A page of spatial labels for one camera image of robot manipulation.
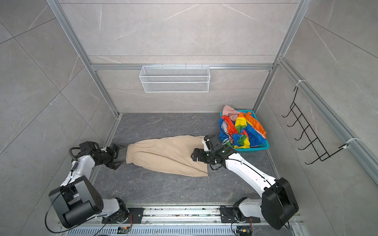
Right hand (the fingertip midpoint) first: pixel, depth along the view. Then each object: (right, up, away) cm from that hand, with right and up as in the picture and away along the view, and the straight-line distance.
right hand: (197, 156), depth 83 cm
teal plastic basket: (+19, +27, +24) cm, 40 cm away
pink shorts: (+23, +28, +22) cm, 43 cm away
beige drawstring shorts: (-17, -1, +12) cm, 21 cm away
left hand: (-43, +3, +2) cm, 43 cm away
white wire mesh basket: (-15, +50, +18) cm, 55 cm away
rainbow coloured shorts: (+31, +13, +13) cm, 36 cm away
